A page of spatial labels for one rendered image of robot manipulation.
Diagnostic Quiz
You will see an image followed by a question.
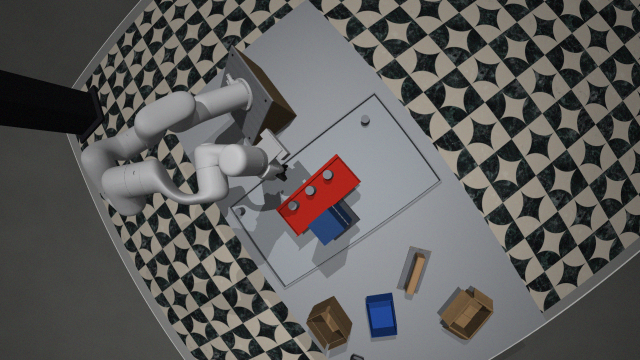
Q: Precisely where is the blue open bin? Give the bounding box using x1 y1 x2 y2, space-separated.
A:
365 292 398 338

